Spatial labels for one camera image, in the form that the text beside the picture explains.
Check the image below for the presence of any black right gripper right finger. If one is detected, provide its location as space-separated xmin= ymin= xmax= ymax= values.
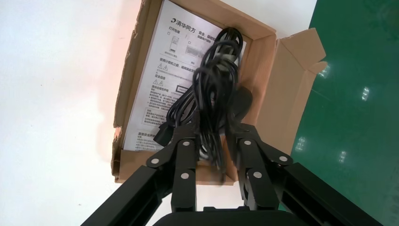
xmin=229 ymin=123 xmax=383 ymax=226

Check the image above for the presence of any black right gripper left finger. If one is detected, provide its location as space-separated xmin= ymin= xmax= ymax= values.
xmin=81 ymin=123 xmax=201 ymax=226

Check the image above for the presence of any black power cord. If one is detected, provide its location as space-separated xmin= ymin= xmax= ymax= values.
xmin=153 ymin=89 xmax=200 ymax=148

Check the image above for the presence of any black wired computer mouse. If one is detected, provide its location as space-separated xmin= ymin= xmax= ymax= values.
xmin=192 ymin=26 xmax=254 ymax=183

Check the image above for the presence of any open cardboard storage box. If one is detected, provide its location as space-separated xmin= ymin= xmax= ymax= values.
xmin=111 ymin=0 xmax=328 ymax=187

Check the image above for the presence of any printed instruction sheet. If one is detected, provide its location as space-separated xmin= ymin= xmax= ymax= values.
xmin=122 ymin=0 xmax=247 ymax=153

